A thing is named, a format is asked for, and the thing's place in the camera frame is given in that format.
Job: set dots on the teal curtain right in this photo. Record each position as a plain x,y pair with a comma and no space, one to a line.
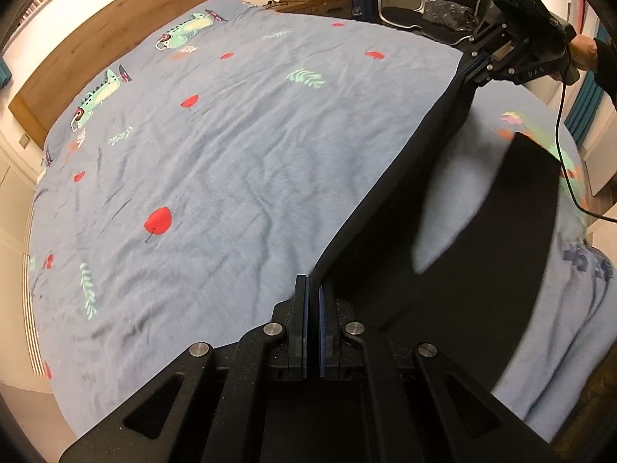
595,85

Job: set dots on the black office chair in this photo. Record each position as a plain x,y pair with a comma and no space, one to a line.
450,22

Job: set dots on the blue patterned bed sheet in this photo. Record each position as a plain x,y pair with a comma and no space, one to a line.
183,206

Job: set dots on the teal curtain left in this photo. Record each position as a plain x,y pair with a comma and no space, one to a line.
5,74

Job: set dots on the wooden headboard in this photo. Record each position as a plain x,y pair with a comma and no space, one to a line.
93,45

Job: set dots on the white wardrobe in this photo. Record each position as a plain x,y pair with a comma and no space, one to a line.
22,365

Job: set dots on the dark blue bag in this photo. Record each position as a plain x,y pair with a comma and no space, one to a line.
365,10

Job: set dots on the black pants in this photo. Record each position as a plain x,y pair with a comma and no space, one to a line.
448,220

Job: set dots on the teal curtain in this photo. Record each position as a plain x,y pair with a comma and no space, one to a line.
5,74
595,85

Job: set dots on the person's right hand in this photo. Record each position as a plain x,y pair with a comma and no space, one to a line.
584,53

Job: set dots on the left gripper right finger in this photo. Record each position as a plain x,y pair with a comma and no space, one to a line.
426,408

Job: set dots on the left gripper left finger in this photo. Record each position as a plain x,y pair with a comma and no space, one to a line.
209,404

